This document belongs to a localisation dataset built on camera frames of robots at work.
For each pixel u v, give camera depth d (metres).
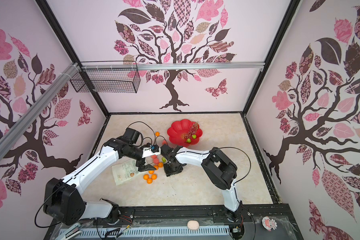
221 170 0.49
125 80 0.79
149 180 0.85
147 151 0.67
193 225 0.70
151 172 0.87
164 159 0.92
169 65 0.93
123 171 0.88
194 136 1.03
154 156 0.92
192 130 1.04
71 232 0.68
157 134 1.06
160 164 0.90
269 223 0.68
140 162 0.69
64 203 0.40
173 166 0.76
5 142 0.52
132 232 0.70
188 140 1.00
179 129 1.10
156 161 0.90
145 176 0.85
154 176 0.86
